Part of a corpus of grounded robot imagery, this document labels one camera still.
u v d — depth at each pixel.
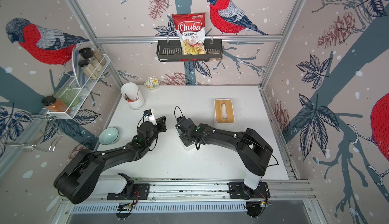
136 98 1.01
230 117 0.93
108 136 0.92
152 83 1.22
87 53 0.79
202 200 0.72
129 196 0.70
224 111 0.98
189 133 0.65
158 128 0.77
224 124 0.90
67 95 0.68
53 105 0.60
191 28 0.80
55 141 0.63
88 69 0.76
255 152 0.45
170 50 0.94
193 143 0.60
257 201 0.72
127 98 1.01
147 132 0.67
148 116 0.75
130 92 1.03
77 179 0.42
